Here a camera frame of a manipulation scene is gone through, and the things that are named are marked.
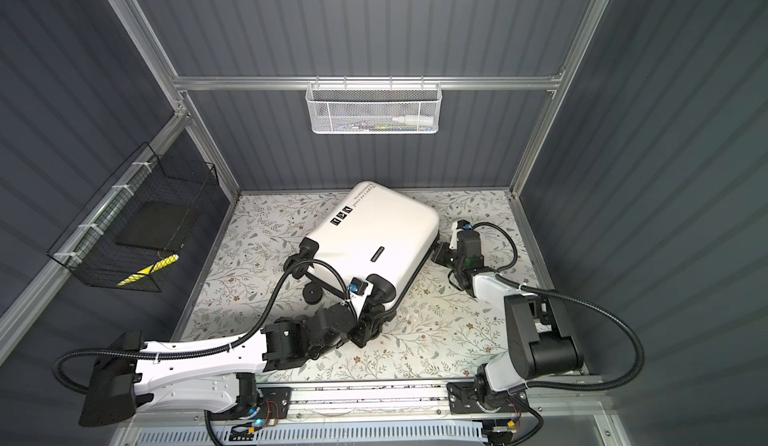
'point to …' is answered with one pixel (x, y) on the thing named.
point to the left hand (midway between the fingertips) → (380, 313)
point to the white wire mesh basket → (374, 108)
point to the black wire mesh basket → (143, 217)
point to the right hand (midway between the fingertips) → (440, 246)
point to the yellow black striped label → (154, 267)
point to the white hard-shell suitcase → (377, 240)
